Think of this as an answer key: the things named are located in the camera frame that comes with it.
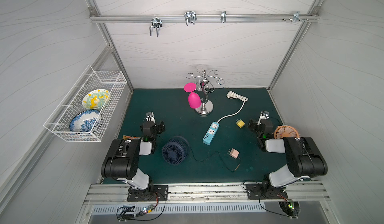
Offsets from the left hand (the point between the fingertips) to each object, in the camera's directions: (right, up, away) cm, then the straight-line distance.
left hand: (154, 121), depth 94 cm
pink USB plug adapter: (+48, -17, -9) cm, 52 cm away
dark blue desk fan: (+16, -13, -17) cm, 27 cm away
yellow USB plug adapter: (+56, -2, +4) cm, 56 cm away
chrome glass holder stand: (+34, +8, +16) cm, 39 cm away
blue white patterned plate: (-21, +4, -32) cm, 39 cm away
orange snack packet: (-18, -10, -3) cm, 21 cm away
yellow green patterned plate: (-21, +14, -24) cm, 35 cm away
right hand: (+68, +1, 0) cm, 68 cm away
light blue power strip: (+36, -7, -2) cm, 37 cm away
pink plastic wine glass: (+25, +14, -2) cm, 29 cm away
